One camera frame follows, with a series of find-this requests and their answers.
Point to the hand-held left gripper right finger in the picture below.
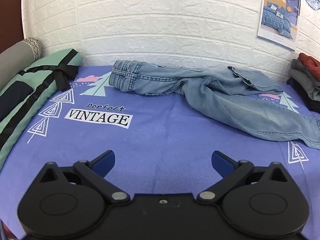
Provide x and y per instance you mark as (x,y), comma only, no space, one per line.
(220,162)

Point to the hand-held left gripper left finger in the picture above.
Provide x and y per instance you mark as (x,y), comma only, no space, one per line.
(106,162)

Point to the light blue denim pants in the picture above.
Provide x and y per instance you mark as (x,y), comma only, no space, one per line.
(220,97)

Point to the blue printed bed sheet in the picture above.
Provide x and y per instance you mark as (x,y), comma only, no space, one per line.
(160,135)

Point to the black folded cloth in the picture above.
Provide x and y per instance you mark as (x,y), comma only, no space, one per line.
(303,100)

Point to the grey folded cloth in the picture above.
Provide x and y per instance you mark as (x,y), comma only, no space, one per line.
(306,82)

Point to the rust red folded cloth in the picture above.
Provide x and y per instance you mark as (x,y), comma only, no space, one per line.
(311,63)

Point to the grey bolster with patterned end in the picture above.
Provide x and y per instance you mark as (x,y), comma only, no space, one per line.
(15,57)

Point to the dark brown headboard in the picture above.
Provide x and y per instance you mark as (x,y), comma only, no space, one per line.
(10,12)

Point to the bedding wall poster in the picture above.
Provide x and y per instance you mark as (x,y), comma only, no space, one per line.
(276,27)

